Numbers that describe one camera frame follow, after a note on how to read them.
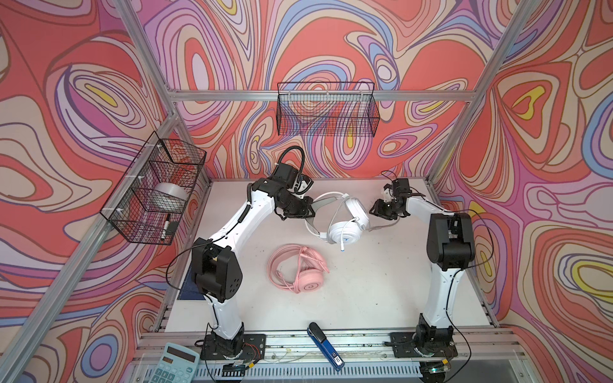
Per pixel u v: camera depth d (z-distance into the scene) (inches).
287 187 27.6
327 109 37.7
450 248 22.4
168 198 28.0
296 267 34.7
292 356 28.8
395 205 31.7
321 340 27.8
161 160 32.0
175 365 27.2
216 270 18.3
